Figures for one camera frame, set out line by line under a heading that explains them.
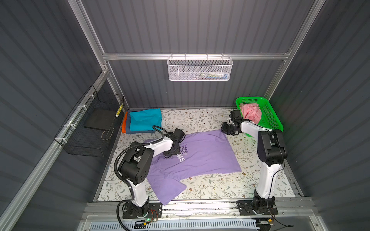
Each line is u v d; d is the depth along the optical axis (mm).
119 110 813
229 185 822
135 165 488
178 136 775
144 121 1059
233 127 787
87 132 709
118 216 682
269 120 1081
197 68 1238
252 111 1081
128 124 1016
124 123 1075
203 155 937
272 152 550
